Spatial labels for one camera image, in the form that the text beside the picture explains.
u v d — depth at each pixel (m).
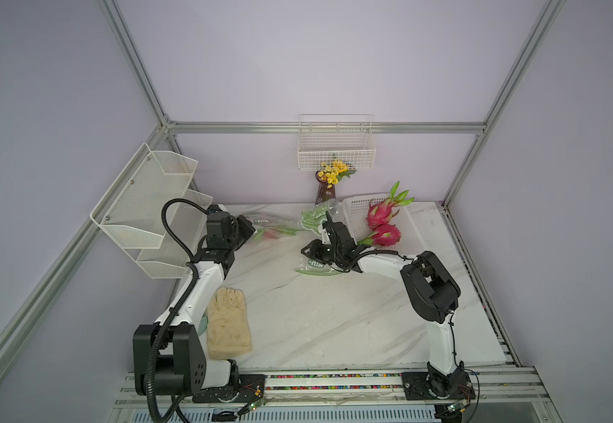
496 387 0.76
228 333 0.84
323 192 1.05
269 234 0.95
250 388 0.73
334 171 0.98
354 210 1.12
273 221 0.90
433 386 0.65
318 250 0.86
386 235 0.98
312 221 0.95
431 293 0.53
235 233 0.67
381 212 1.04
